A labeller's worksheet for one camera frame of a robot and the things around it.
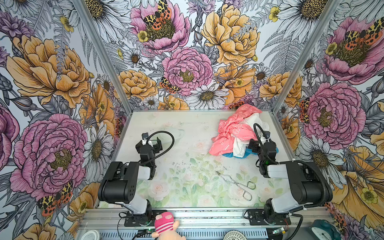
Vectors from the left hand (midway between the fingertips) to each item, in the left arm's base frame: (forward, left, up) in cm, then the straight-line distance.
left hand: (150, 142), depth 93 cm
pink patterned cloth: (+7, -50, +6) cm, 50 cm away
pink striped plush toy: (-44, -14, -1) cm, 46 cm away
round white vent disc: (-47, -45, -5) cm, 65 cm away
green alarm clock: (-46, -82, 0) cm, 94 cm away
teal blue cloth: (-6, -61, -5) cm, 61 cm away
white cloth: (+4, -67, +9) cm, 68 cm away
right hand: (-1, -67, +1) cm, 67 cm away
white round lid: (-46, +17, -1) cm, 49 cm away
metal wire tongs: (-24, -58, -8) cm, 64 cm away
